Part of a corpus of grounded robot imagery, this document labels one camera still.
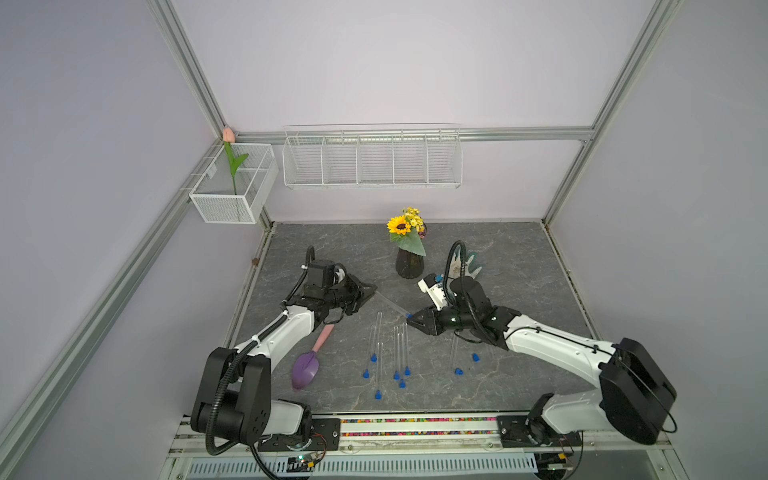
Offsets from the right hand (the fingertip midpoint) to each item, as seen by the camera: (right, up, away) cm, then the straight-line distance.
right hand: (409, 319), depth 79 cm
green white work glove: (+19, +12, +26) cm, 34 cm away
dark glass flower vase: (+1, +13, +21) cm, 25 cm away
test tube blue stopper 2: (-8, -21, +2) cm, 22 cm away
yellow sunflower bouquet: (0, +24, +6) cm, 25 cm away
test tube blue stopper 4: (-2, -18, +3) cm, 19 cm away
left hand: (-8, +8, +4) cm, 12 cm away
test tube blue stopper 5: (0, -16, +6) cm, 17 cm away
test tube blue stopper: (-10, -13, +7) cm, 18 cm away
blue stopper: (0, +1, -1) cm, 1 cm away
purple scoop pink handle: (-28, -14, +4) cm, 32 cm away
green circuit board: (-27, -34, -6) cm, 44 cm away
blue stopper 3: (+20, -13, +8) cm, 25 cm away
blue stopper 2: (+14, -16, +4) cm, 22 cm away
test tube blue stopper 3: (-3, -17, +4) cm, 18 cm away
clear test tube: (-5, +1, +20) cm, 21 cm away
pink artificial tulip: (-52, +45, +11) cm, 70 cm away
